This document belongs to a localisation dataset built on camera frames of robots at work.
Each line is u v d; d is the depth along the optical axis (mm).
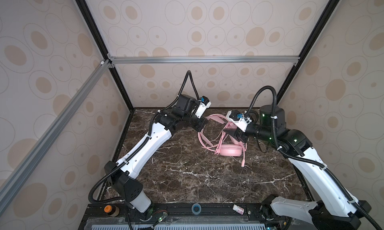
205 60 921
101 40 818
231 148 609
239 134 540
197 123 624
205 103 615
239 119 507
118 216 726
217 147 638
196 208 746
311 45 836
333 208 389
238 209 730
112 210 685
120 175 402
